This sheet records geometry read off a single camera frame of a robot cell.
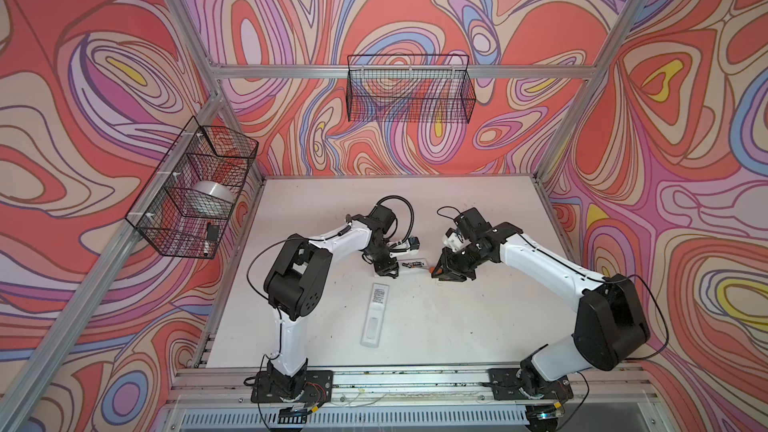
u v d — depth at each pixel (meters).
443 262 0.77
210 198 0.70
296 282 0.51
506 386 0.72
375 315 0.84
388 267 0.83
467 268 0.72
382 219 0.78
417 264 0.93
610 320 0.43
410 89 0.96
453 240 0.80
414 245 0.84
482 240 0.63
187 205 0.72
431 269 0.81
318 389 0.73
